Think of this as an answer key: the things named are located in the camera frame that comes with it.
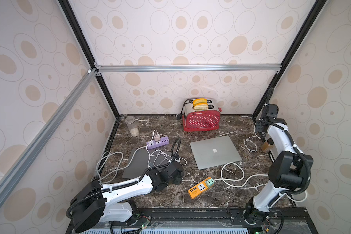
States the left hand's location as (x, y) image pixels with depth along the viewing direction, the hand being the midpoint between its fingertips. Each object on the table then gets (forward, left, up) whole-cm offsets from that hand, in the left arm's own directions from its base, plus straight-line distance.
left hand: (182, 174), depth 81 cm
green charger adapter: (-4, -15, 0) cm, 16 cm away
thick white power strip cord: (-4, -34, -7) cm, 35 cm away
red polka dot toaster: (+36, -10, +5) cm, 38 cm away
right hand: (+27, -50, +13) cm, 58 cm away
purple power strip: (+25, +13, -4) cm, 29 cm away
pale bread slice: (+43, -13, +12) cm, 46 cm away
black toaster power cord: (+50, +1, -4) cm, 50 cm away
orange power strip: (-7, -9, -4) cm, 12 cm away
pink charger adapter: (+25, +17, 0) cm, 30 cm away
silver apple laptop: (+18, -22, -6) cm, 29 cm away
